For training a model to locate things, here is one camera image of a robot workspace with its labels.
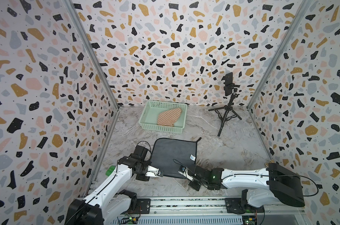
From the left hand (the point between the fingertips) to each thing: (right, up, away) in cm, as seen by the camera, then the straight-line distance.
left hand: (151, 169), depth 83 cm
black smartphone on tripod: (+49, +53, +9) cm, 73 cm away
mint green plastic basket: (-8, +31, +31) cm, 45 cm away
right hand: (+22, -5, -2) cm, 23 cm away
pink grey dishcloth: (+10, +6, +10) cm, 15 cm away
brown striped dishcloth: (+9, +31, +27) cm, 42 cm away
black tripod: (+51, +34, +17) cm, 64 cm away
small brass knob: (+73, +1, +6) cm, 73 cm away
